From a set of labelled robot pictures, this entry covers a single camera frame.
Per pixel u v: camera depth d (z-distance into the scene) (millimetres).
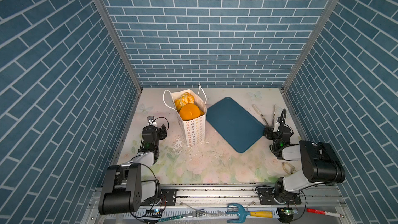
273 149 732
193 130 783
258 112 1050
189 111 770
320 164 457
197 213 689
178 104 843
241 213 682
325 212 692
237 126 963
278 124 839
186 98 808
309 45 956
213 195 753
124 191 414
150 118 770
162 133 809
